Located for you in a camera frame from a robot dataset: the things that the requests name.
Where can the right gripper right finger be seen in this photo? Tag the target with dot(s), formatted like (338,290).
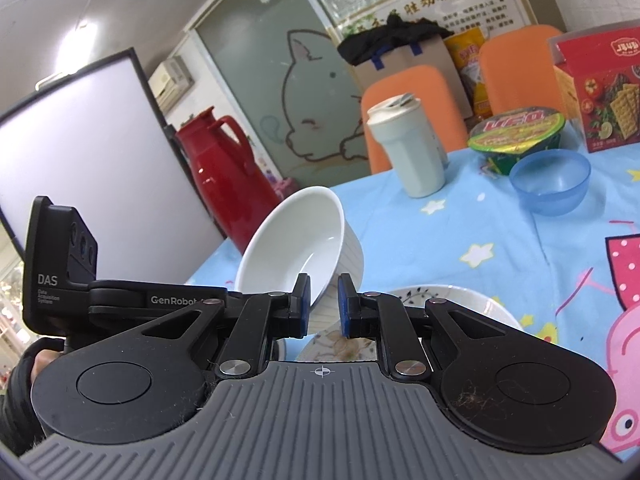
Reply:
(494,382)

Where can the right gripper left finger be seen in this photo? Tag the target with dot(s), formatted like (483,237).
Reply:
(148,356)

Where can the blue translucent plastic bowl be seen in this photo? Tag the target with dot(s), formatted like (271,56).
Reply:
(552,182)

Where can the white ceramic bowl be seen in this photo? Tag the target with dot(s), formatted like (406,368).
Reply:
(307,233)

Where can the left hand in dark sleeve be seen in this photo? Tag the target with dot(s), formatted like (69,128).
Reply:
(20,427)

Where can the blue cartoon tablecloth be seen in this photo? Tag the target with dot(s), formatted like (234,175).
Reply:
(570,280)

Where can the black framed whiteboard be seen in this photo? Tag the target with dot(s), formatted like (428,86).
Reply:
(97,140)

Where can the red thermos jug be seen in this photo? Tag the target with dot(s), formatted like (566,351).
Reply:
(232,186)

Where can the white air conditioner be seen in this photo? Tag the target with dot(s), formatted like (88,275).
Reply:
(170,81)

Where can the green instant noodle cup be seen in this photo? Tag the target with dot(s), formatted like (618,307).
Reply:
(504,139)

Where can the white travel tumbler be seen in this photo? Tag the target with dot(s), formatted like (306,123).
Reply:
(409,140)

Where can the right orange chair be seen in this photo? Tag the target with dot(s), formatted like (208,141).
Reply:
(518,70)

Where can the orange chair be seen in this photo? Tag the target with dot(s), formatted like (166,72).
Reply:
(438,103)
(518,70)

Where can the left orange chair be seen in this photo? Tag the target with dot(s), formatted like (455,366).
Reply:
(438,103)

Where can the red cracker box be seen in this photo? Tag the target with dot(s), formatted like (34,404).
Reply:
(597,71)

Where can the brown paper bag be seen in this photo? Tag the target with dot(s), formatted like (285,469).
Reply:
(431,52)

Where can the yellow snack bag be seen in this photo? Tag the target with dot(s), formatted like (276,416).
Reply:
(464,49)

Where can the black cloth on bag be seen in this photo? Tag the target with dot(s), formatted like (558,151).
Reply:
(395,33)

